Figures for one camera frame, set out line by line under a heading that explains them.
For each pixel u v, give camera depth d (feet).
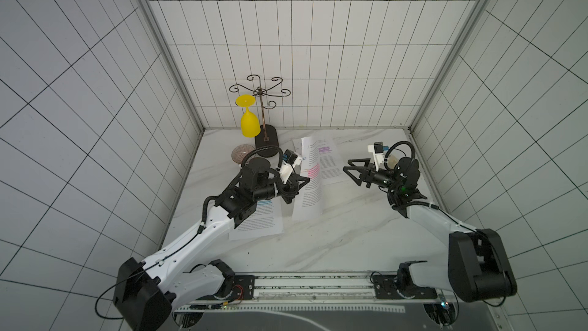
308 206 2.41
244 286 2.38
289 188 1.99
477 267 1.37
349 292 2.39
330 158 3.50
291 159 1.97
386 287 2.38
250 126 2.95
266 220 2.88
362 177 2.30
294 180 2.08
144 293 1.22
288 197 2.14
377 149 2.30
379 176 2.33
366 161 2.55
